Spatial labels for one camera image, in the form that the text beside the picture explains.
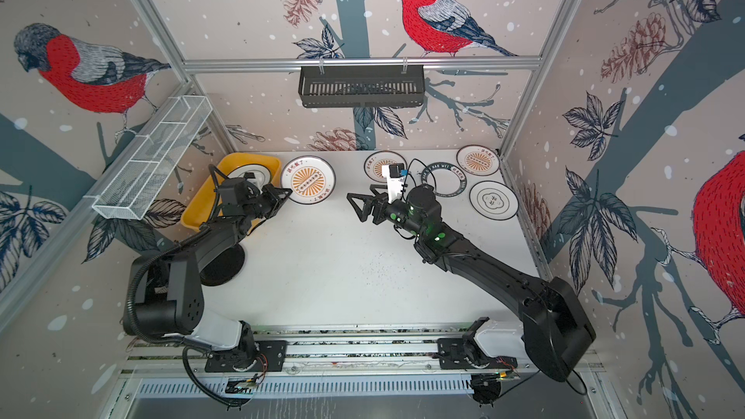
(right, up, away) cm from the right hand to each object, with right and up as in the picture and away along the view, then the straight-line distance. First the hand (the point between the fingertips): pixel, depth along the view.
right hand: (356, 196), depth 72 cm
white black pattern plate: (+49, -4, +34) cm, 59 cm away
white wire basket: (-57, +3, 0) cm, 57 cm away
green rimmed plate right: (+33, +4, +41) cm, 52 cm away
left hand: (-22, +1, +15) cm, 27 cm away
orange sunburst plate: (+3, +11, +46) cm, 47 cm away
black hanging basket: (0, +38, +32) cm, 50 cm away
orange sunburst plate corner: (+47, +12, +46) cm, 67 cm away
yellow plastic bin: (-59, -7, +30) cm, 67 cm away
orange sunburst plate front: (-17, +4, +22) cm, 28 cm away
